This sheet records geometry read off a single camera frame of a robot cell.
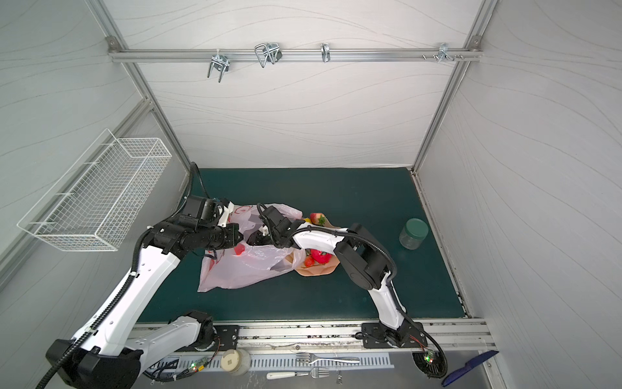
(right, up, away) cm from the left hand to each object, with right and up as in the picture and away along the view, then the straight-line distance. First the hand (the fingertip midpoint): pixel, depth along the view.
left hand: (246, 232), depth 74 cm
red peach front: (+19, -12, +10) cm, 25 cm away
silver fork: (+20, -36, -5) cm, 42 cm away
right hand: (-3, -7, +7) cm, 11 cm away
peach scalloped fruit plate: (+25, -15, +10) cm, 31 cm away
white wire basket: (-42, +9, -8) cm, 43 cm away
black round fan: (+57, -39, -2) cm, 70 cm away
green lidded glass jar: (+59, -2, +16) cm, 61 cm away
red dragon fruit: (+24, -10, +10) cm, 28 cm away
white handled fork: (+22, -40, -6) cm, 46 cm away
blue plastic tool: (+63, -39, -6) cm, 74 cm away
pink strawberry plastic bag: (+2, -8, -5) cm, 10 cm away
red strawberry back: (+22, +3, +15) cm, 27 cm away
